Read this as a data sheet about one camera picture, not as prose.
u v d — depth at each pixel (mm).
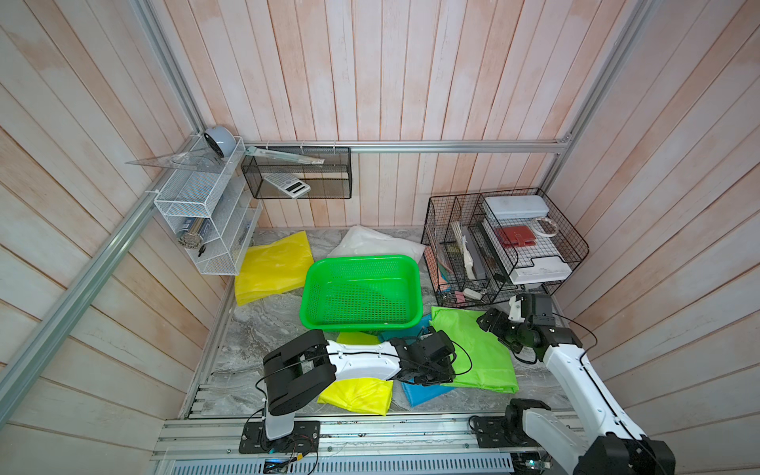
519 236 882
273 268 1048
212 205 704
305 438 731
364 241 1108
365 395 764
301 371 484
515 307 762
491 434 730
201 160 860
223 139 830
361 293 1004
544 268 840
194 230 760
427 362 626
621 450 388
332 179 1075
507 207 949
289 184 977
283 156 917
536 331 592
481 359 832
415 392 779
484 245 1038
